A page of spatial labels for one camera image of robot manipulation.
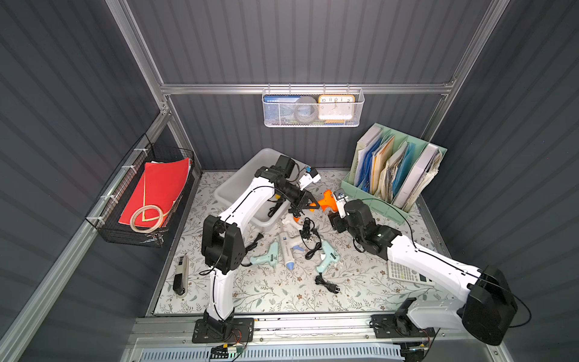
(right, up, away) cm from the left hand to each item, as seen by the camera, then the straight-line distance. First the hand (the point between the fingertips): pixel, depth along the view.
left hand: (313, 204), depth 82 cm
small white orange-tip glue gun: (-8, -10, +16) cm, 21 cm away
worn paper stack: (+45, +10, +2) cm, 46 cm away
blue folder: (+24, +15, +20) cm, 35 cm away
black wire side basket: (-51, -5, -15) cm, 54 cm away
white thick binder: (+46, +18, +7) cm, 50 cm away
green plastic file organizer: (+32, +13, +9) cm, 36 cm away
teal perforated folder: (+38, +15, +10) cm, 42 cm away
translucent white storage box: (-18, -5, +20) cm, 27 cm away
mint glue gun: (+7, -21, +6) cm, 23 cm away
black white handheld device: (-48, -29, -2) cm, 56 cm away
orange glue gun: (+5, 0, -1) cm, 5 cm away
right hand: (+12, -1, -1) cm, 12 cm away
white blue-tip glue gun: (-9, -17, +7) cm, 21 cm away
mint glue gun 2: (-18, -22, +5) cm, 29 cm away
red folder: (-51, +7, -9) cm, 52 cm away
